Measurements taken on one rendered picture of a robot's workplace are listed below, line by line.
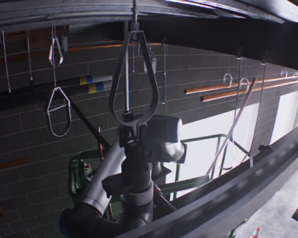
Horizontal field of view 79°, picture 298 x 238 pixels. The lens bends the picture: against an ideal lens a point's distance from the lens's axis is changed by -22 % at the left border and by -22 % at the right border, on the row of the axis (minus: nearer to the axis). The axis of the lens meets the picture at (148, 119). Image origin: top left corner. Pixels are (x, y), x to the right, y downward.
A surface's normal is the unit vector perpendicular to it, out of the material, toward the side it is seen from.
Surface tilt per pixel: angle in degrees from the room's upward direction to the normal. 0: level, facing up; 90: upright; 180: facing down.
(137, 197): 90
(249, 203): 90
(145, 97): 90
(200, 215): 90
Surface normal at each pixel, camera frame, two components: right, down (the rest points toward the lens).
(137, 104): 0.53, 0.33
